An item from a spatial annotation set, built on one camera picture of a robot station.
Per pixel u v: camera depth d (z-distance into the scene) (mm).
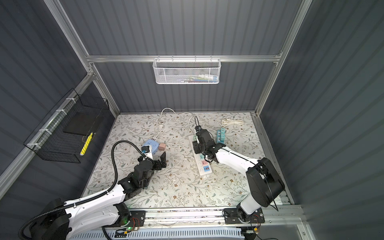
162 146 989
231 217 733
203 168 886
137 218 728
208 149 668
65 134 720
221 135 1000
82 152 668
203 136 671
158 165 733
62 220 409
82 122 740
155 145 991
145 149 691
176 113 1222
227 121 1116
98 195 504
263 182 446
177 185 846
